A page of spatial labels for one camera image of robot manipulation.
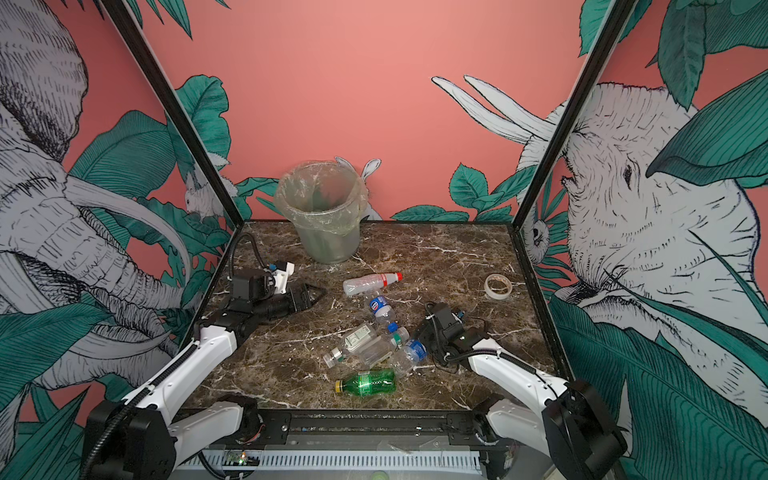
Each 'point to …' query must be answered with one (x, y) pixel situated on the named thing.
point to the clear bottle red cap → (366, 283)
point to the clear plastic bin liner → (322, 196)
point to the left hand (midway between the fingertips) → (317, 292)
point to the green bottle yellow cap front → (373, 382)
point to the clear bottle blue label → (414, 353)
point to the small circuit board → (239, 458)
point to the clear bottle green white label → (366, 347)
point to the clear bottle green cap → (399, 337)
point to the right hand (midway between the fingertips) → (414, 335)
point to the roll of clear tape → (494, 295)
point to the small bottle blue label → (383, 311)
